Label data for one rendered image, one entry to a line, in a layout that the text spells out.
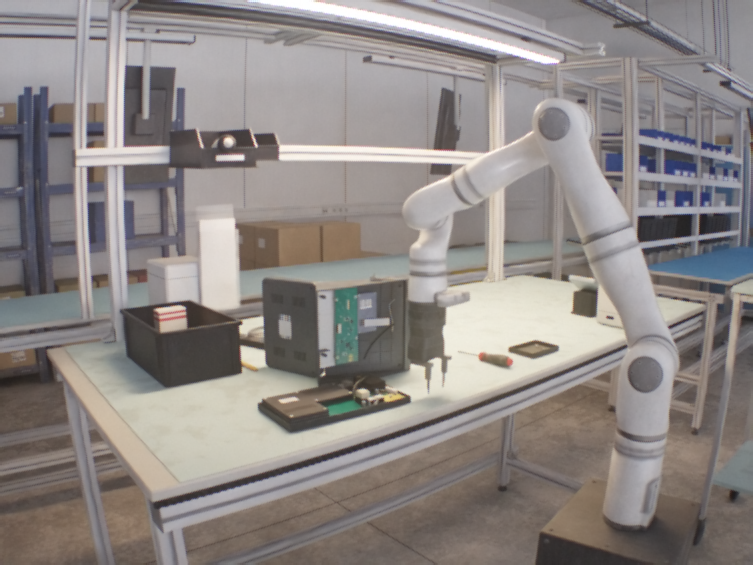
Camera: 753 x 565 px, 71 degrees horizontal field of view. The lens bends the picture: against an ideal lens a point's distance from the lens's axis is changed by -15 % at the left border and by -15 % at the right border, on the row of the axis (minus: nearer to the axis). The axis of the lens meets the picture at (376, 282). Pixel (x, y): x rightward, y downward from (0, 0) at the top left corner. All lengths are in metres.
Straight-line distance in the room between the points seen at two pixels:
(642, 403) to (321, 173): 5.37
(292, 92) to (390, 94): 1.24
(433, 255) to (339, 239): 3.90
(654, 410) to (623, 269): 0.23
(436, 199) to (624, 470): 0.58
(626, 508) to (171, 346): 0.93
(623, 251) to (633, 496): 0.41
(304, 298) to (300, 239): 3.52
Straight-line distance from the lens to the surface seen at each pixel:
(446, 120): 3.96
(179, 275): 1.61
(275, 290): 1.36
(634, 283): 1.00
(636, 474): 1.05
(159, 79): 3.01
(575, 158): 0.99
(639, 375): 0.99
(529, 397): 1.44
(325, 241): 4.96
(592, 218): 0.98
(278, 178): 5.87
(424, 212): 1.12
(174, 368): 1.31
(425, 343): 1.18
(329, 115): 6.22
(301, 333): 1.33
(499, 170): 1.08
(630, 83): 3.80
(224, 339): 1.35
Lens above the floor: 1.42
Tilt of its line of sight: 10 degrees down
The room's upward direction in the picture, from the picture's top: straight up
